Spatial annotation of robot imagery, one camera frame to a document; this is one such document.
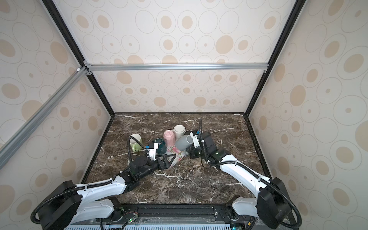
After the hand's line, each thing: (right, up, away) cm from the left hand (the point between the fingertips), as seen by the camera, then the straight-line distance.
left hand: (176, 156), depth 76 cm
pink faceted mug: (-6, +8, +19) cm, 21 cm away
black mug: (+7, +12, +21) cm, 25 cm away
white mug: (0, +13, +24) cm, 28 cm away
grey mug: (+4, +8, +1) cm, 9 cm away
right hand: (+7, +3, +6) cm, 9 cm away
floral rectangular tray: (+1, -3, +21) cm, 22 cm away
